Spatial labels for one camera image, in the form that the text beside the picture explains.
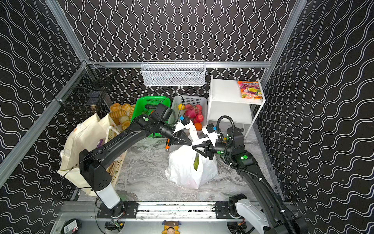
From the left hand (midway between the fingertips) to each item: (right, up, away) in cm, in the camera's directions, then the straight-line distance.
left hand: (193, 144), depth 66 cm
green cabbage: (+2, -10, +7) cm, 12 cm away
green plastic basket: (-37, +24, +51) cm, 68 cm away
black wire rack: (-68, +30, +30) cm, 80 cm away
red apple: (+5, +13, +32) cm, 35 cm away
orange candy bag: (+32, +28, +14) cm, 44 cm away
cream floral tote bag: (-55, +3, +12) cm, 56 cm away
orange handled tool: (-16, -6, +32) cm, 36 cm away
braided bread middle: (-54, +17, +47) cm, 73 cm away
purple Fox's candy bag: (-54, -2, +19) cm, 57 cm away
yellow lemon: (-8, +23, +51) cm, 56 cm away
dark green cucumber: (-32, +23, +51) cm, 64 cm away
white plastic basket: (-2, +28, +51) cm, 59 cm away
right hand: (+1, -1, +3) cm, 3 cm away
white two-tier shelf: (+18, +22, +13) cm, 31 cm away
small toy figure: (-11, -40, +3) cm, 41 cm away
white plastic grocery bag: (-6, -14, +7) cm, 17 cm away
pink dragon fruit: (0, +18, +37) cm, 41 cm away
